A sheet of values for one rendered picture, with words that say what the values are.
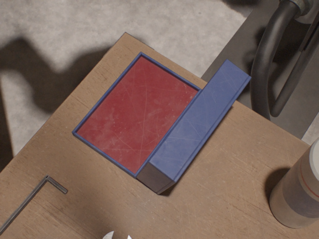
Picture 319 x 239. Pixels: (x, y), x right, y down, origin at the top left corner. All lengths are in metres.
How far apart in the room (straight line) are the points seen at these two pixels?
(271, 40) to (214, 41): 0.52
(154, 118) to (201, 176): 0.11
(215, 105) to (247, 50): 0.75
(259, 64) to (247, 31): 0.53
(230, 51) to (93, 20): 0.40
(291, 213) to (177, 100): 0.22
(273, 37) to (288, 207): 0.32
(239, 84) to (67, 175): 0.26
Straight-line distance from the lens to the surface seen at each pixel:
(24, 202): 0.62
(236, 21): 1.32
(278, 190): 0.57
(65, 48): 1.28
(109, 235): 0.59
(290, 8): 0.80
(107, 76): 0.67
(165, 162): 0.49
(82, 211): 0.61
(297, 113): 1.20
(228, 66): 0.55
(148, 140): 0.62
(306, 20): 1.04
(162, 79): 0.66
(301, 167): 0.48
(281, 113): 1.19
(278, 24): 0.78
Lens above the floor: 1.06
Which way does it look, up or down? 66 degrees down
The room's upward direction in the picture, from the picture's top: straight up
